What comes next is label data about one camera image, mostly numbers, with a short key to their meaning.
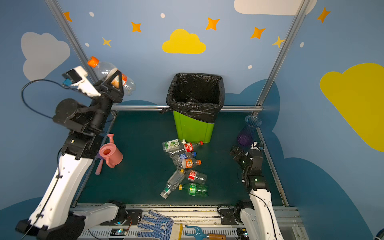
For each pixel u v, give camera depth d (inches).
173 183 31.8
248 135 42.2
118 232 27.8
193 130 37.4
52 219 13.9
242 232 28.1
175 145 38.8
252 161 22.6
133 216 29.1
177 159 35.8
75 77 15.6
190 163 34.4
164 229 27.8
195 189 30.9
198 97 39.7
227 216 29.5
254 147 27.8
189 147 37.6
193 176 32.9
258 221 17.5
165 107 32.2
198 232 27.7
